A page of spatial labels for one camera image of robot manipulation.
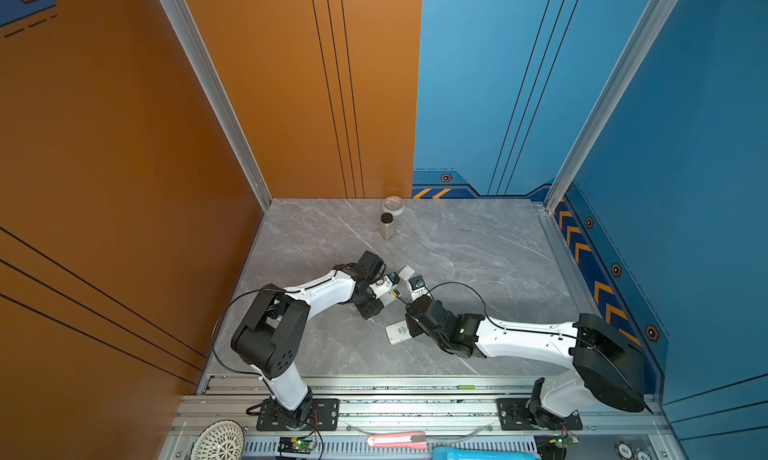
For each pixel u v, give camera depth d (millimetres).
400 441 702
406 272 994
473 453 696
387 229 1048
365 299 779
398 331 856
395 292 940
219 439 695
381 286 831
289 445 716
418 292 722
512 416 725
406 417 750
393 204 1200
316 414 730
